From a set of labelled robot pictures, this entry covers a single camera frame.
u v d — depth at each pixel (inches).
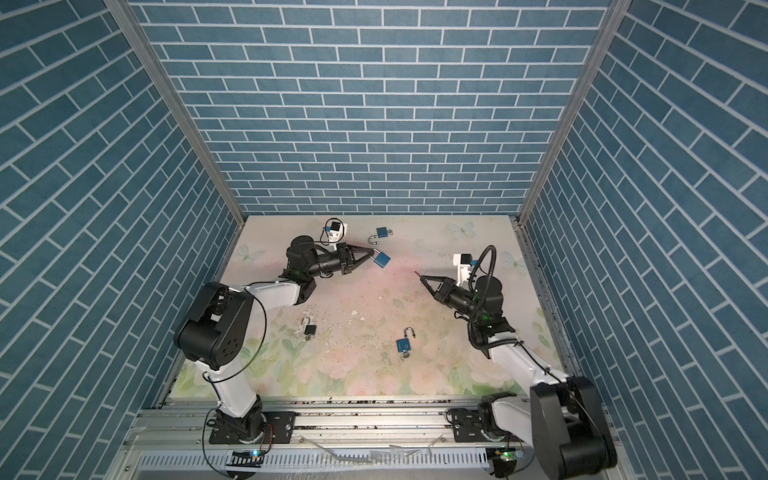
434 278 30.8
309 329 35.9
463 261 29.7
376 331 35.9
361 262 32.1
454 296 28.6
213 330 19.5
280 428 29.1
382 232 45.6
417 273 31.7
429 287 30.7
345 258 30.9
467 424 29.0
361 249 32.8
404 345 34.2
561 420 16.3
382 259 32.7
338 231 32.5
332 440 29.0
